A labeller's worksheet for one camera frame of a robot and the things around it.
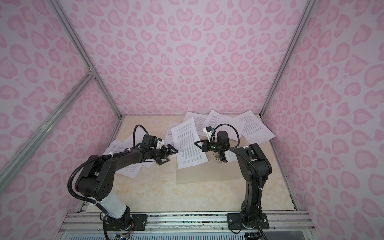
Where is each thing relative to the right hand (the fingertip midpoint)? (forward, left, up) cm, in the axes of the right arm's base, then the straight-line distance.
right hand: (197, 143), depth 91 cm
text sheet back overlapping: (+30, -14, -11) cm, 35 cm away
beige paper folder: (-12, -10, -12) cm, 20 cm away
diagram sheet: (+10, +20, -10) cm, 25 cm away
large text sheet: (+7, +8, -3) cm, 11 cm away
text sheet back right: (+20, -42, -11) cm, 47 cm away
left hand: (-5, +13, -3) cm, 14 cm away
